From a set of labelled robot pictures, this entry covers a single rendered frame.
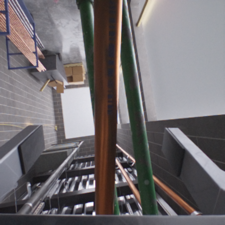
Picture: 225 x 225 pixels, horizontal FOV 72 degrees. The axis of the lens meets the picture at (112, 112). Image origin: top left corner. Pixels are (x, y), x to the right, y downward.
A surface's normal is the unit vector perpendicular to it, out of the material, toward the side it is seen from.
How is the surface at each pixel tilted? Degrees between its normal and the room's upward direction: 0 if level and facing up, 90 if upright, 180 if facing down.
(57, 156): 90
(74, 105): 90
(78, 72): 90
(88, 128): 90
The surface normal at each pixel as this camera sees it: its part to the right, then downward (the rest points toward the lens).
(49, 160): 0.11, -0.09
